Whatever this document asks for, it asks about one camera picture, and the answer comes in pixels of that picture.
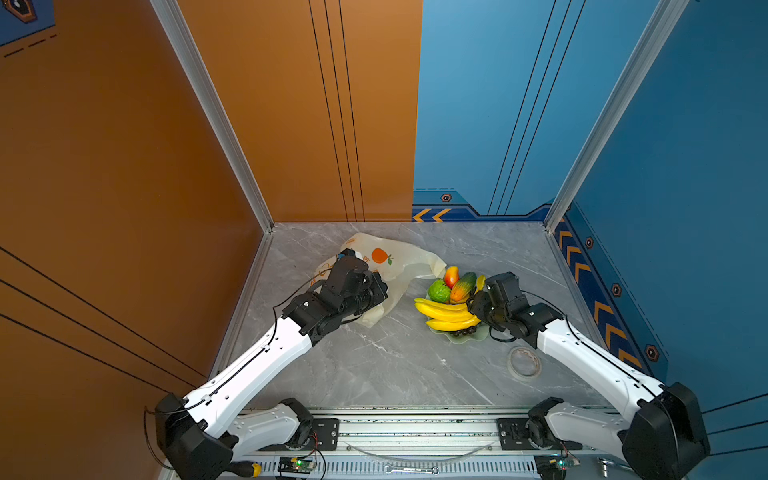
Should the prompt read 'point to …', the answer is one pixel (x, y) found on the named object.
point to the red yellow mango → (451, 276)
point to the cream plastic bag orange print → (397, 264)
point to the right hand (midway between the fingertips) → (469, 305)
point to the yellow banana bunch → (446, 316)
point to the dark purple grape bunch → (467, 331)
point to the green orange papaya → (464, 287)
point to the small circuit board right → (564, 463)
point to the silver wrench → (434, 470)
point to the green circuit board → (295, 465)
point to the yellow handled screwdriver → (245, 469)
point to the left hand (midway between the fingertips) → (393, 283)
